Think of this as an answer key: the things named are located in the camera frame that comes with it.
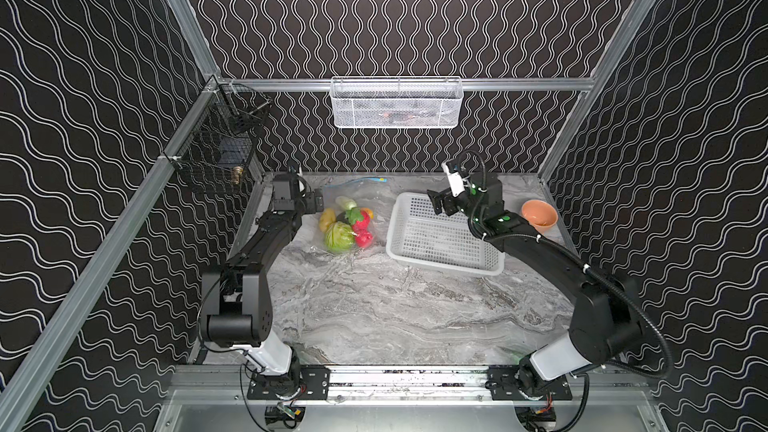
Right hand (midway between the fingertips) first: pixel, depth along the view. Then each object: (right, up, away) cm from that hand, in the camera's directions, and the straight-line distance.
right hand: (447, 183), depth 85 cm
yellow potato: (-37, -11, +17) cm, 42 cm away
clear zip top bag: (-21, -2, +24) cm, 32 cm away
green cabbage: (-32, -16, +8) cm, 37 cm away
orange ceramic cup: (+37, -9, +19) cm, 43 cm away
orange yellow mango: (-23, -8, +16) cm, 29 cm away
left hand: (-40, -3, +7) cm, 41 cm away
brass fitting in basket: (-57, +3, -5) cm, 58 cm away
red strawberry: (-25, -13, +10) cm, 30 cm away
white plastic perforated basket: (-7, -17, +18) cm, 25 cm away
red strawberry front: (-25, -17, +10) cm, 32 cm away
